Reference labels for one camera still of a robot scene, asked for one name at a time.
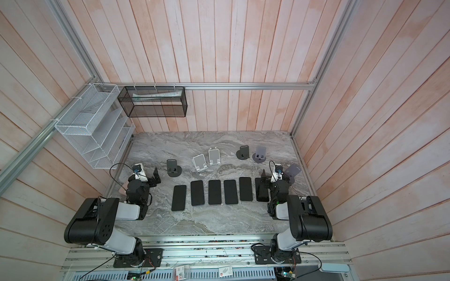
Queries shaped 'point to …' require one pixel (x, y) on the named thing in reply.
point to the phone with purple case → (214, 192)
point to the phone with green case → (230, 192)
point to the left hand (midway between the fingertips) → (148, 171)
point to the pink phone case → (122, 190)
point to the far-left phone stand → (173, 170)
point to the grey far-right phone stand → (259, 156)
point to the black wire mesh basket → (154, 101)
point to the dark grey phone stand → (243, 154)
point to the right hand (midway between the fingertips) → (273, 169)
